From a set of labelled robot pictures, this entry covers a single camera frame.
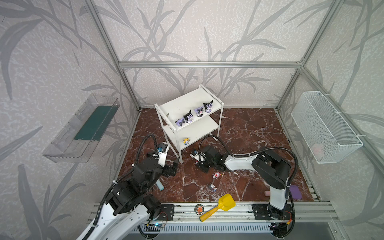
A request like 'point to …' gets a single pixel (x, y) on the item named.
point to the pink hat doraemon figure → (216, 175)
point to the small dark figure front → (212, 187)
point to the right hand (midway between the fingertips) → (197, 158)
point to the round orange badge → (199, 209)
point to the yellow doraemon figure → (185, 140)
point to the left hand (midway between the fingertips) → (172, 150)
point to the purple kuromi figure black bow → (180, 122)
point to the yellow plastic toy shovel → (226, 202)
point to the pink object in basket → (318, 151)
